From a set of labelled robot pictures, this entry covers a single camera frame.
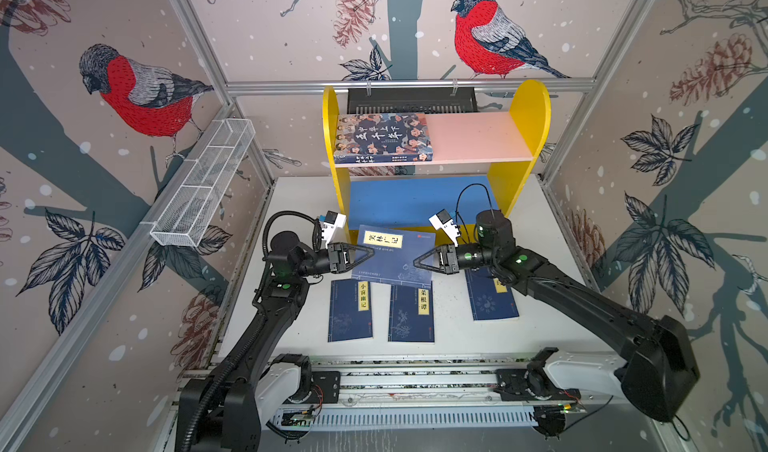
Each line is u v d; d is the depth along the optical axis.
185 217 0.71
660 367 0.40
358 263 0.68
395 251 0.69
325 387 0.73
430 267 0.67
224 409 0.39
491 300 0.87
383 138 0.71
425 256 0.67
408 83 0.97
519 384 0.73
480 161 0.71
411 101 0.91
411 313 0.86
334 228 0.68
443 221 0.67
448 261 0.62
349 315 0.86
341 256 0.65
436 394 0.73
